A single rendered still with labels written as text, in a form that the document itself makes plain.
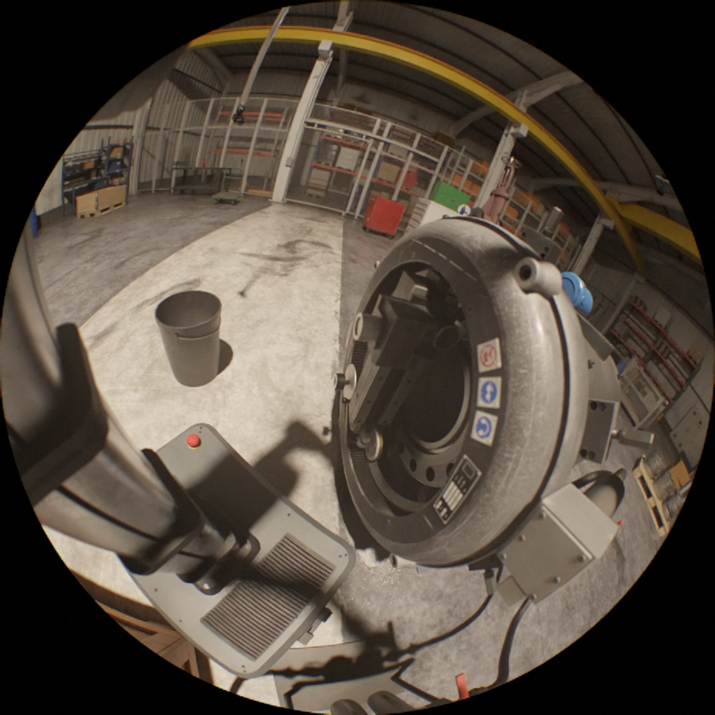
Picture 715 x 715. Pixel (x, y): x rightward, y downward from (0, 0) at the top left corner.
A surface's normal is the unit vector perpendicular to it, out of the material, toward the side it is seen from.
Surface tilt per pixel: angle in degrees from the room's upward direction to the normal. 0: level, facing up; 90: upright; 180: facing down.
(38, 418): 90
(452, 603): 0
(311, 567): 0
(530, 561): 90
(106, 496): 90
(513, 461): 73
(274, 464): 0
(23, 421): 90
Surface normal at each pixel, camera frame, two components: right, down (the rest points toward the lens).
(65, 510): 0.81, 0.53
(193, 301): 0.35, 0.64
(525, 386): -0.74, -0.16
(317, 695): 0.30, -0.74
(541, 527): -0.94, -0.13
